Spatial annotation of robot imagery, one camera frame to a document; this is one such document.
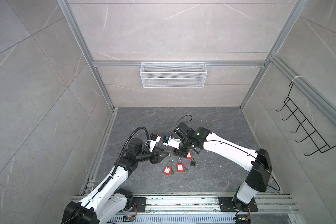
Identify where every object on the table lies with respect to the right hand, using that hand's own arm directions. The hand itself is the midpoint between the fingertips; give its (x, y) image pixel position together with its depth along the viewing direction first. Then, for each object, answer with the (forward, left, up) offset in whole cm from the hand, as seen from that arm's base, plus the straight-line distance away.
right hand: (175, 148), depth 79 cm
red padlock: (+1, -9, -13) cm, 16 cm away
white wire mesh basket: (+52, +1, +15) cm, 54 cm away
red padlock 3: (-5, -3, -13) cm, 15 cm away
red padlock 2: (-7, +5, -13) cm, 16 cm away
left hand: (-1, +6, +2) cm, 7 cm away
